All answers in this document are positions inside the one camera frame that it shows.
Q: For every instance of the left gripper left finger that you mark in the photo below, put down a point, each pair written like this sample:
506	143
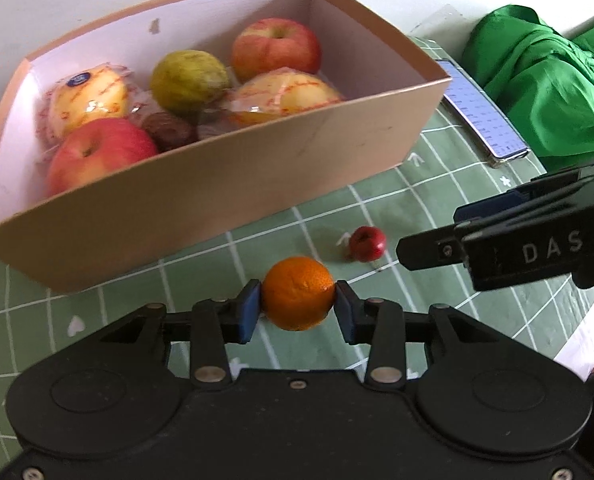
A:
208	327

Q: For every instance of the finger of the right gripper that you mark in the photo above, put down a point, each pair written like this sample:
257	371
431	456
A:
434	248
535	188

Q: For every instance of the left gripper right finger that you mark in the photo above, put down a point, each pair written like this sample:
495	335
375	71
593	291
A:
386	328

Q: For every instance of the small red apple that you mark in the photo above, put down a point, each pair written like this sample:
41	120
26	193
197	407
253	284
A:
367	244

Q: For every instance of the orange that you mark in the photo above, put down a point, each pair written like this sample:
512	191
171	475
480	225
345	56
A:
297	294

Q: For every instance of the smartphone with lit screen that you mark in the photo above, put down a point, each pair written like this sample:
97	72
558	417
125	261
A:
493	131

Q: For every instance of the green cloth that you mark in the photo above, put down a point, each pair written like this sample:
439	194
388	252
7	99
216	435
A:
542	81

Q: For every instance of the brown cardboard box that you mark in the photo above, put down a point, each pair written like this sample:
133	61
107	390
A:
81	238

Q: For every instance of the green grid table mat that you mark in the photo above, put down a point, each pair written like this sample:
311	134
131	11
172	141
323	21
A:
445	169

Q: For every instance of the dark brown fruit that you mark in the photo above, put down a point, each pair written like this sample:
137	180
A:
169	132

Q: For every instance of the red apple front left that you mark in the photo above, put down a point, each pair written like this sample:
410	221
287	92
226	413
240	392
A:
96	149

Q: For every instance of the wrapped yellow lemon right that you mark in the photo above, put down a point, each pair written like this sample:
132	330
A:
278	94

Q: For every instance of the wrapped yellow lemon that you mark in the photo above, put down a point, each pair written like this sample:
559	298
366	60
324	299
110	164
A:
103	91
278	94

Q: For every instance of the green pear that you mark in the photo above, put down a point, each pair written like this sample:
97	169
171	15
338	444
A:
184	82

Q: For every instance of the wrapped yellow lemon left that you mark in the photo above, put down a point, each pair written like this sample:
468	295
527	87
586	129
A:
103	91

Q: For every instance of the red apple back right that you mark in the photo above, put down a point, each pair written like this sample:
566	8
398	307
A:
273	43

